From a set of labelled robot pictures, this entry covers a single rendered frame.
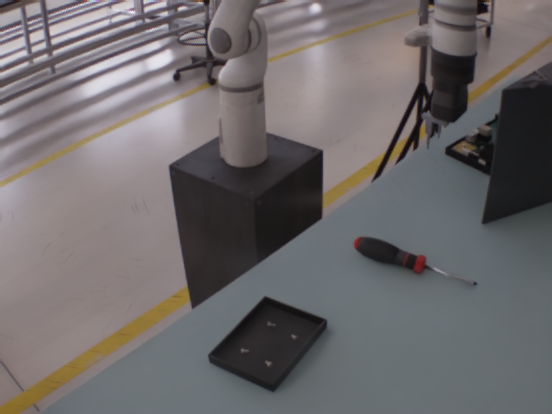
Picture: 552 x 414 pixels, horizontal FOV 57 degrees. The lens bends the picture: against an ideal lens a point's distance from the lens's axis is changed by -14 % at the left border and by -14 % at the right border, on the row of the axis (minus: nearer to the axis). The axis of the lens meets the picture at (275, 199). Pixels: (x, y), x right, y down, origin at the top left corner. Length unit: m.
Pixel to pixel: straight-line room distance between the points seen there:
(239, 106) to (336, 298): 0.58
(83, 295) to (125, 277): 0.20
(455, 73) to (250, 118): 0.47
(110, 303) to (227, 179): 1.15
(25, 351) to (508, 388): 1.82
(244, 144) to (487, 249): 0.61
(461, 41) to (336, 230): 0.34
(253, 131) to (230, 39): 0.21
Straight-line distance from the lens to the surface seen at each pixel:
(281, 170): 1.21
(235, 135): 1.19
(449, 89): 0.90
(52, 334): 2.18
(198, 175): 1.21
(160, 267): 2.34
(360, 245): 0.72
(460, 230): 0.80
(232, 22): 1.08
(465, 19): 0.87
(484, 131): 1.02
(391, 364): 0.61
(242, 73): 1.15
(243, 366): 0.60
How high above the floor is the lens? 1.46
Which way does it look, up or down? 33 degrees down
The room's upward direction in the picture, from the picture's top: 2 degrees counter-clockwise
